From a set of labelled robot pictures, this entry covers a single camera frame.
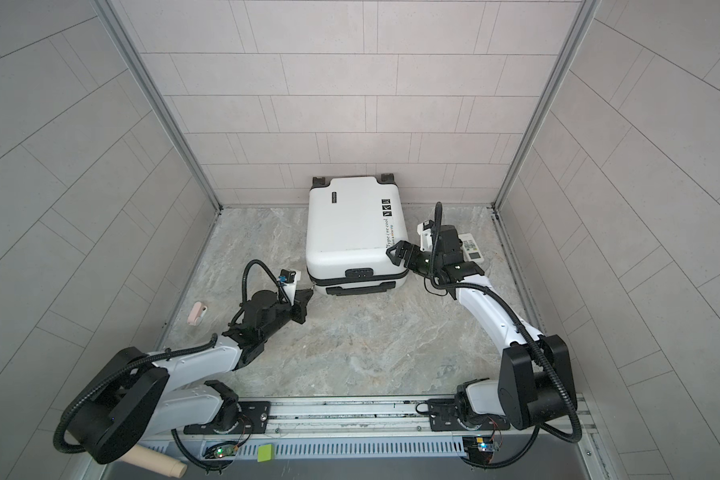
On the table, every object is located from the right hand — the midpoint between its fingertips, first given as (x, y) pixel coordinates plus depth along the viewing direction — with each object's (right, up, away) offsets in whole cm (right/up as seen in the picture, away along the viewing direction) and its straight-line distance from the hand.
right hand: (396, 255), depth 82 cm
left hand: (-22, -10, +2) cm, 24 cm away
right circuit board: (+18, -43, -14) cm, 49 cm away
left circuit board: (-39, -41, -18) cm, 59 cm away
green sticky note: (-31, -42, -17) cm, 55 cm away
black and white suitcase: (-13, +9, +4) cm, 16 cm away
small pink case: (-57, -17, +3) cm, 60 cm away
